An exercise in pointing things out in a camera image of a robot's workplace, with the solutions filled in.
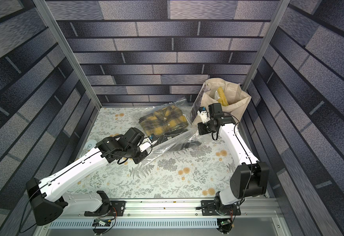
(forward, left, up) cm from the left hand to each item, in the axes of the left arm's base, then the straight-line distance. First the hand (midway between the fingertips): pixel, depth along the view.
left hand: (145, 150), depth 74 cm
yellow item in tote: (+39, -46, +4) cm, 60 cm away
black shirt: (+5, -18, -6) cm, 20 cm away
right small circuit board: (-30, -41, -22) cm, 55 cm away
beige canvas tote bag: (+41, -59, -1) cm, 72 cm away
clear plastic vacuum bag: (0, -6, -2) cm, 6 cm away
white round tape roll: (+11, +39, -14) cm, 43 cm away
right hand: (+16, -31, 0) cm, 35 cm away
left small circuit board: (-29, +23, -20) cm, 42 cm away
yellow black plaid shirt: (+32, -6, -15) cm, 36 cm away
